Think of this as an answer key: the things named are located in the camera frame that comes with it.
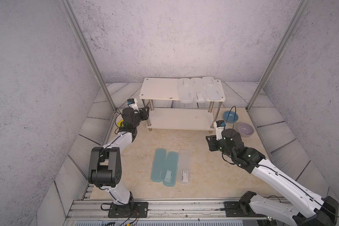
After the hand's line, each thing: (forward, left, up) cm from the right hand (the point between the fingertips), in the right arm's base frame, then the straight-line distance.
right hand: (208, 136), depth 75 cm
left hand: (+22, +34, +1) cm, 40 cm away
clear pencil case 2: (-6, +12, -24) cm, 28 cm away
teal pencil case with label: (-10, +20, -21) cm, 31 cm away
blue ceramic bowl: (+34, -26, -24) cm, 49 cm away
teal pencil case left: (-6, +28, -24) cm, 37 cm away
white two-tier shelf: (+37, +26, -18) cm, 48 cm away
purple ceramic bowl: (+20, -32, -21) cm, 43 cm away
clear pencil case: (+25, +4, +11) cm, 28 cm away
